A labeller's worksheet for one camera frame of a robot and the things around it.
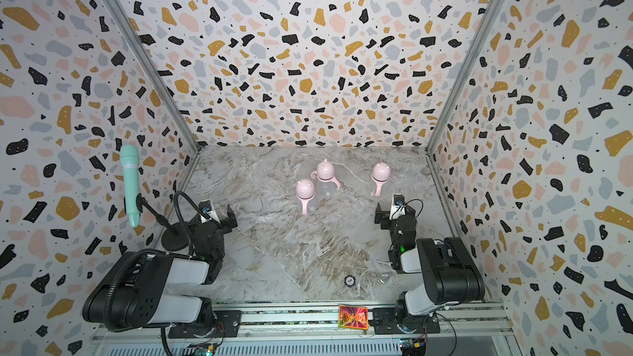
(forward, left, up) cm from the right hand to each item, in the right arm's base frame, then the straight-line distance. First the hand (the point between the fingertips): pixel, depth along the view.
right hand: (398, 203), depth 91 cm
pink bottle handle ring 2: (+7, +7, +1) cm, 10 cm away
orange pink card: (-36, +17, -8) cm, 40 cm away
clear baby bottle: (-2, +32, +1) cm, 32 cm away
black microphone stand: (-12, +82, -6) cm, 83 cm away
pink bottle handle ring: (+13, +32, 0) cm, 34 cm away
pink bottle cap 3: (+1, +34, +7) cm, 35 cm away
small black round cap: (-25, +18, -10) cm, 32 cm away
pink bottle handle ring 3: (-2, +35, +2) cm, 35 cm away
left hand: (-5, +64, +3) cm, 65 cm away
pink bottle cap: (+9, +27, +8) cm, 30 cm away
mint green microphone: (-6, +81, +28) cm, 86 cm away
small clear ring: (-24, +6, -8) cm, 26 cm away
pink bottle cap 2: (+10, +6, +7) cm, 13 cm away
